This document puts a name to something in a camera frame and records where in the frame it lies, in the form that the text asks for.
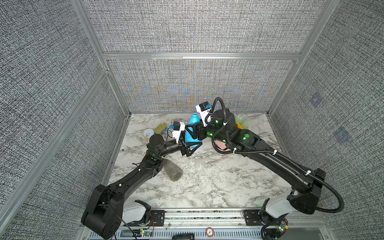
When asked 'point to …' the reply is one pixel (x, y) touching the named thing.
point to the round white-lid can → (147, 133)
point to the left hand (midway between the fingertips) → (201, 138)
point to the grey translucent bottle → (174, 173)
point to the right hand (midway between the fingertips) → (190, 120)
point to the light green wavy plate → (242, 121)
